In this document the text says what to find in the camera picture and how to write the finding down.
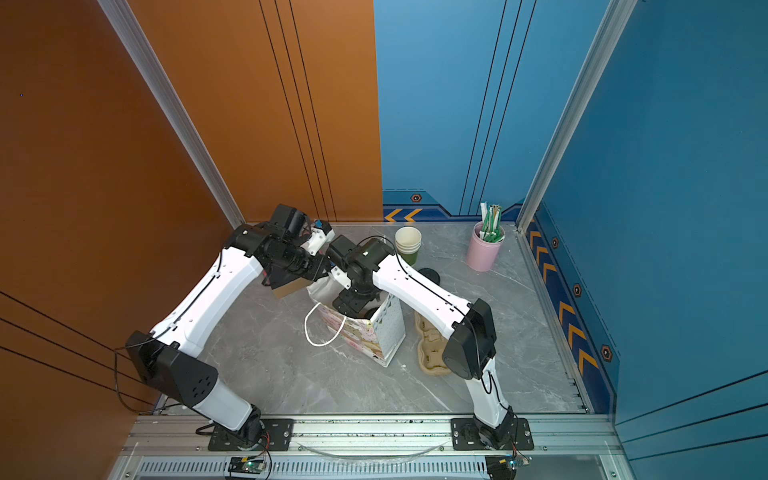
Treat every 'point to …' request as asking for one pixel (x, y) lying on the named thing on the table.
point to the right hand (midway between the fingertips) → (360, 300)
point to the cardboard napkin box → (284, 290)
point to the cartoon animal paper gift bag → (377, 335)
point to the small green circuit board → (242, 464)
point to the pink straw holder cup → (482, 255)
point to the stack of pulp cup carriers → (431, 347)
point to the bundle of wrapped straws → (491, 223)
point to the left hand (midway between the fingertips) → (330, 267)
